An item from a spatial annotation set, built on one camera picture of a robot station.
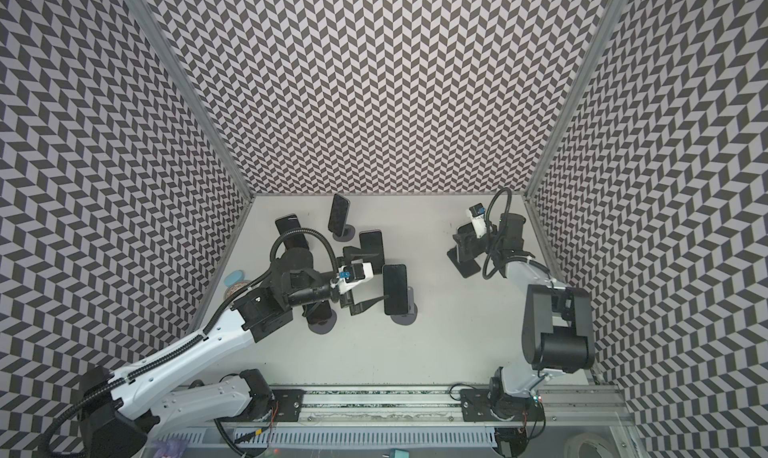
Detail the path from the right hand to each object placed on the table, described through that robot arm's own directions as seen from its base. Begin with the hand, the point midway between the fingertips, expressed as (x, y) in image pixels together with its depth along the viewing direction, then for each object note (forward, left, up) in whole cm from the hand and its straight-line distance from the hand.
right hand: (465, 236), depth 92 cm
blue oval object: (-10, +72, -4) cm, 73 cm away
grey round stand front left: (-25, +42, -7) cm, 49 cm away
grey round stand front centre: (-22, +19, -8) cm, 31 cm away
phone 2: (-17, +22, 0) cm, 28 cm away
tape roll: (-14, +71, -5) cm, 73 cm away
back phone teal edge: (+9, +40, +2) cm, 41 cm away
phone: (-8, +2, +7) cm, 11 cm away
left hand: (-22, +25, +16) cm, 37 cm away
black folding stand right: (-5, -1, -11) cm, 12 cm away
